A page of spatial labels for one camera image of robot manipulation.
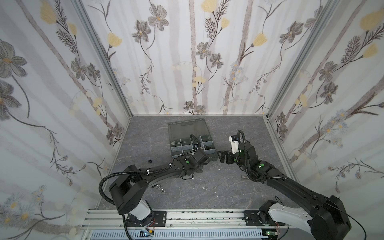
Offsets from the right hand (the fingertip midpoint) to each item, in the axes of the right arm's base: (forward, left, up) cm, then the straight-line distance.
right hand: (222, 147), depth 80 cm
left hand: (-4, +13, -11) cm, 17 cm away
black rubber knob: (-1, +43, -20) cm, 47 cm away
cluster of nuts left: (-19, +32, -19) cm, 42 cm away
